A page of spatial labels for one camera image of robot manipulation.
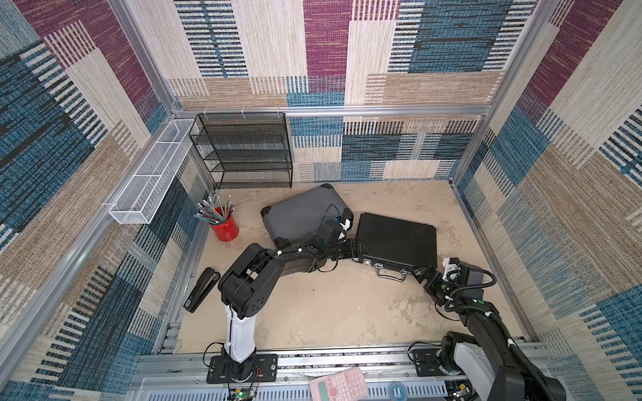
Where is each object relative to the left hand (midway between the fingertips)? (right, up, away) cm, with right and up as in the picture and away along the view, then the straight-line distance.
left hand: (365, 249), depth 90 cm
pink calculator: (-8, -34, -21) cm, 41 cm away
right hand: (+18, -10, -4) cm, 21 cm away
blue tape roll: (+6, -36, -20) cm, 42 cm away
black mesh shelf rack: (-49, +40, +20) cm, 66 cm away
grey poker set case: (-23, +12, +6) cm, 26 cm away
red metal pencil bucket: (-51, +6, +6) cm, 52 cm away
